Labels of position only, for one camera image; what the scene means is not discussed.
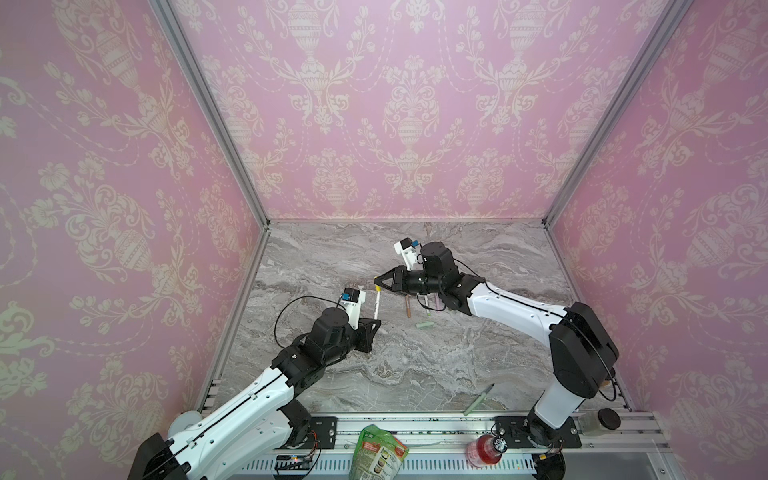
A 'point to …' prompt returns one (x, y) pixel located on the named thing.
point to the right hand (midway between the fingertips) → (376, 282)
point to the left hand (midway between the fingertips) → (381, 326)
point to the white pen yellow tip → (375, 289)
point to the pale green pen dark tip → (478, 400)
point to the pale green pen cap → (424, 324)
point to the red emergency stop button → (481, 452)
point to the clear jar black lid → (593, 422)
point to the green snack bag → (379, 455)
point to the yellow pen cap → (378, 288)
